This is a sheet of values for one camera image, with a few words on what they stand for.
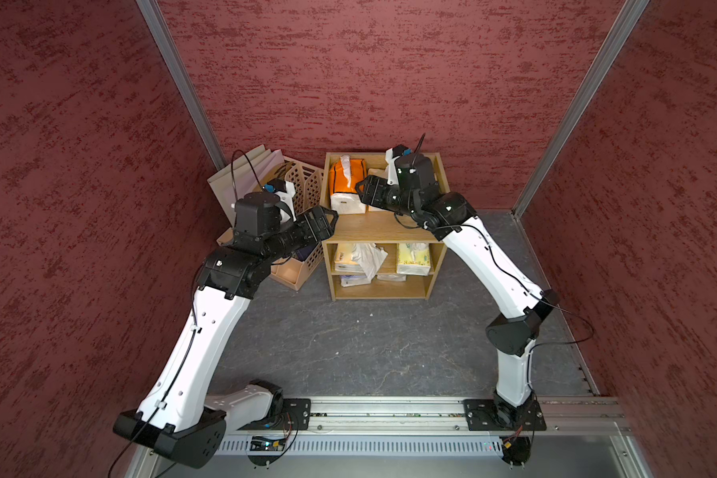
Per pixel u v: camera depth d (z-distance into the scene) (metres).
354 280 0.94
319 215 0.56
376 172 0.78
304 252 1.01
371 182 0.62
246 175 0.90
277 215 0.47
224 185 0.87
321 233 0.56
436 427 0.73
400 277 0.95
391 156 0.64
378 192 0.62
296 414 0.74
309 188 0.62
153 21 0.72
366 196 0.63
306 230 0.55
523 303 0.47
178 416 0.36
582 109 0.89
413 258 0.78
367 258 0.79
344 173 0.73
